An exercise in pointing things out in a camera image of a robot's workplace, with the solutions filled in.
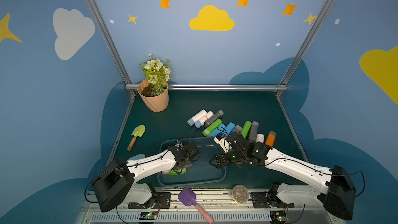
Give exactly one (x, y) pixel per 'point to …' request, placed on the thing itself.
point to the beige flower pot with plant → (154, 90)
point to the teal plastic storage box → (201, 170)
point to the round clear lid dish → (240, 194)
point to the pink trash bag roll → (165, 172)
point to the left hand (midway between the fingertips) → (188, 163)
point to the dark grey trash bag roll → (215, 117)
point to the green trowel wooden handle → (139, 131)
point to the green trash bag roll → (172, 172)
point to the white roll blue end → (260, 138)
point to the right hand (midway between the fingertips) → (217, 157)
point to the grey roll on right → (253, 132)
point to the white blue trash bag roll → (191, 121)
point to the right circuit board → (278, 217)
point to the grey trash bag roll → (237, 128)
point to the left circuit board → (148, 215)
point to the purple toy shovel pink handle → (187, 196)
